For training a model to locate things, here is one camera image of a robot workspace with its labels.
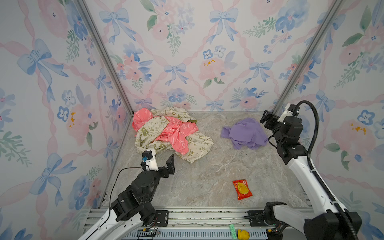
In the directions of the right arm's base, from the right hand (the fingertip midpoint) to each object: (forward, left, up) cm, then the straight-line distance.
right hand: (273, 113), depth 74 cm
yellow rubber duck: (-47, +16, -31) cm, 59 cm away
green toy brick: (-46, +20, -32) cm, 60 cm away
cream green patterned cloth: (+1, +70, -24) cm, 74 cm away
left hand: (-19, +52, -7) cm, 56 cm away
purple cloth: (+11, +2, -29) cm, 31 cm away
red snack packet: (-27, +13, -32) cm, 44 cm away
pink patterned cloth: (+6, +52, -24) cm, 57 cm away
